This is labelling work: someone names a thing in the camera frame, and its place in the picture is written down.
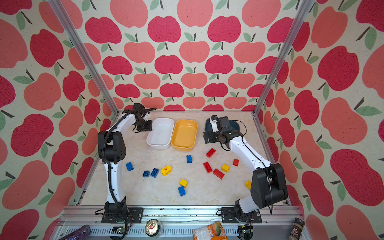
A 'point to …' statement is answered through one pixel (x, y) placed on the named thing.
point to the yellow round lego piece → (166, 170)
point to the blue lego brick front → (182, 191)
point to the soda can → (153, 228)
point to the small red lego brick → (235, 162)
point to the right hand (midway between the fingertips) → (215, 134)
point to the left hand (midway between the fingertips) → (153, 129)
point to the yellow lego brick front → (184, 183)
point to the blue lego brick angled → (154, 172)
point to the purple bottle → (80, 233)
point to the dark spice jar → (296, 229)
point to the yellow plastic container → (184, 134)
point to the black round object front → (246, 232)
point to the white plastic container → (160, 136)
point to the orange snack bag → (215, 231)
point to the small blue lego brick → (146, 174)
